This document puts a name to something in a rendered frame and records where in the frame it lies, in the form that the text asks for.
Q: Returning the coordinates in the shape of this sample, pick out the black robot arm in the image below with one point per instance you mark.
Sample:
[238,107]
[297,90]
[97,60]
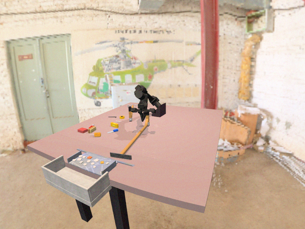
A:
[142,94]

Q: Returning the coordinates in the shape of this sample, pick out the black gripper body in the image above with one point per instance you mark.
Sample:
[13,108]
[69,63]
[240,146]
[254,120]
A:
[152,110]

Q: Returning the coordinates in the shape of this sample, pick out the tan scrub brush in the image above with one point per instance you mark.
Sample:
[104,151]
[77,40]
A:
[91,129]

